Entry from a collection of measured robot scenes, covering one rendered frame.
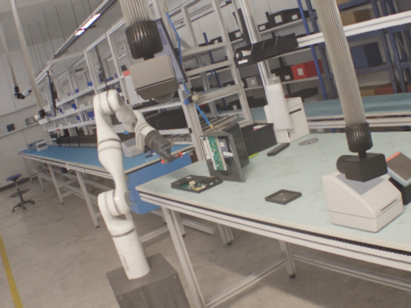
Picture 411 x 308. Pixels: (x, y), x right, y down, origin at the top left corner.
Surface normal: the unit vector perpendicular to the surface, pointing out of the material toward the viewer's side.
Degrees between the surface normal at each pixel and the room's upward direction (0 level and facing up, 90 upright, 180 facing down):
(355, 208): 90
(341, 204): 90
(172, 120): 90
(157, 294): 90
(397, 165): 32
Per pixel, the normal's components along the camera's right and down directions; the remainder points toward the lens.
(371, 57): 0.52, 0.01
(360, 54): -0.81, 0.33
